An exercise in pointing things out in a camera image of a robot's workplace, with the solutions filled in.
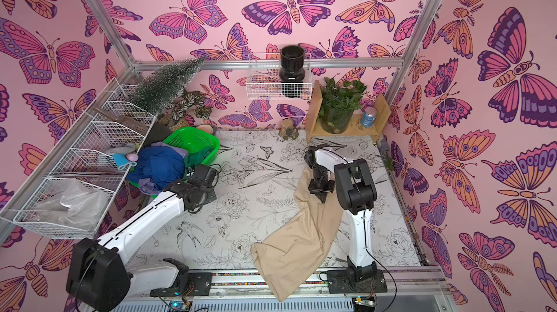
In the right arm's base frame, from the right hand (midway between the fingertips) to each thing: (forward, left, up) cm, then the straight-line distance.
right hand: (318, 200), depth 94 cm
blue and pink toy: (-4, +65, +33) cm, 73 cm away
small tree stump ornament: (+37, +14, +6) cm, 40 cm away
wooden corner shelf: (+33, +1, +12) cm, 35 cm away
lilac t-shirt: (0, +70, +11) cm, 71 cm away
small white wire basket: (+47, +25, +28) cm, 60 cm away
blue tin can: (+38, -26, +14) cm, 49 cm away
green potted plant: (+33, -8, +26) cm, 43 cm away
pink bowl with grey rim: (+42, +59, +2) cm, 72 cm away
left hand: (-3, +44, +10) cm, 45 cm away
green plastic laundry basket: (+31, +63, +6) cm, 70 cm away
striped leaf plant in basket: (+35, +60, +25) cm, 74 cm away
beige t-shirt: (-24, +12, +1) cm, 27 cm away
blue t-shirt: (+9, +65, +12) cm, 67 cm away
